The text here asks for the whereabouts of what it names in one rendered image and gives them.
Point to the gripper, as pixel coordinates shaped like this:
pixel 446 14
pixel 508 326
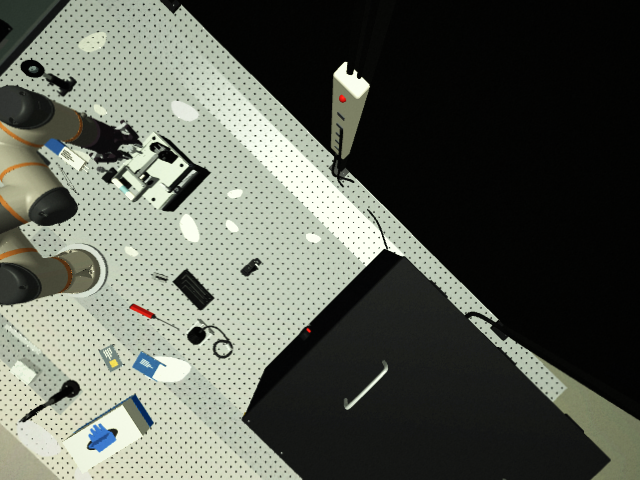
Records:
pixel 106 138

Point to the small metal pin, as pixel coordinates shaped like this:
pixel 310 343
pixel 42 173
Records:
pixel 160 276

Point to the blue card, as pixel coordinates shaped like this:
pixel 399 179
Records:
pixel 146 364

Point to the thin metal hex key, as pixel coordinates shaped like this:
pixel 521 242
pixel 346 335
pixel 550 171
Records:
pixel 67 181

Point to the black round disc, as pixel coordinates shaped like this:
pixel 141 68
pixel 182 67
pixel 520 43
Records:
pixel 31 67

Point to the clear cyan etalon cell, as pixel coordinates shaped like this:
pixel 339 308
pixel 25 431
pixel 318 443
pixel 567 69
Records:
pixel 125 190

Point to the white box with blue glove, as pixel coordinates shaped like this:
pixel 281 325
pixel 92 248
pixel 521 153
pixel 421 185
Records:
pixel 107 432

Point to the black ribbed tray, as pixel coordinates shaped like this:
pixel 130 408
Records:
pixel 194 288

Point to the black post holder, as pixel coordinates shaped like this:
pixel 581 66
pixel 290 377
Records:
pixel 60 82

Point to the blue and white box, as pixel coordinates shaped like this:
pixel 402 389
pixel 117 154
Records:
pixel 67 155

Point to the grey card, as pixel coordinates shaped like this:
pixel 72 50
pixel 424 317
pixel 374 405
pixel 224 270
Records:
pixel 111 358

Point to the white pendant control box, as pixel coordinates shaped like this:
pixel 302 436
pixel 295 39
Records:
pixel 350 107

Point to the black round base with rod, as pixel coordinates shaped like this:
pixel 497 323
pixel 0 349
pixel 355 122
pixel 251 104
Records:
pixel 67 390

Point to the small white block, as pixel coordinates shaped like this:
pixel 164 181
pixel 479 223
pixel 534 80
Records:
pixel 23 372

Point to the black cabinet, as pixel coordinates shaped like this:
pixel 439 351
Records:
pixel 425 380

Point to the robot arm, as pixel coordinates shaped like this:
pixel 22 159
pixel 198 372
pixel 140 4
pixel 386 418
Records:
pixel 30 150

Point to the small black clamp block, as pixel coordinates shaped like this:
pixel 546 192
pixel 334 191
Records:
pixel 251 267

